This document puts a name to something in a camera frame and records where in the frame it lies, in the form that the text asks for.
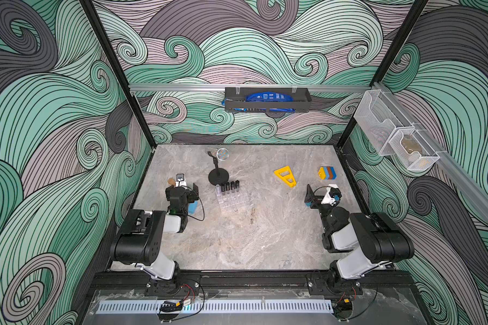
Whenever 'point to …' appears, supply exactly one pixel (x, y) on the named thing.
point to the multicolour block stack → (327, 172)
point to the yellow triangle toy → (285, 178)
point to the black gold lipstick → (222, 187)
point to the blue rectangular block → (192, 207)
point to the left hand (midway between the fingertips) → (184, 182)
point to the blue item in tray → (270, 96)
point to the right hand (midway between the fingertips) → (323, 186)
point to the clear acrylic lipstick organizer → (232, 200)
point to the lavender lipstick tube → (218, 189)
